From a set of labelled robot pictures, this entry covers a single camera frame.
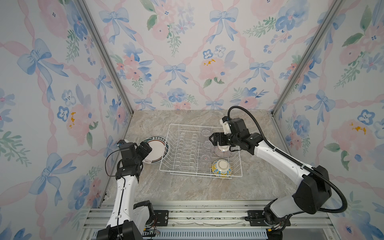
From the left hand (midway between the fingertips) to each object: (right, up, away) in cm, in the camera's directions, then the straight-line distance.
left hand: (142, 146), depth 82 cm
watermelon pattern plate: (+6, -3, +15) cm, 17 cm away
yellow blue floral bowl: (+44, -13, +2) cm, 46 cm away
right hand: (+40, +5, +1) cm, 41 cm away
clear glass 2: (+35, -7, +1) cm, 35 cm away
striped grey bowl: (+44, -5, +10) cm, 45 cm away
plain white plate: (+6, -4, +15) cm, 17 cm away
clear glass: (+36, +7, +13) cm, 39 cm away
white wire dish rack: (+25, -4, +15) cm, 29 cm away
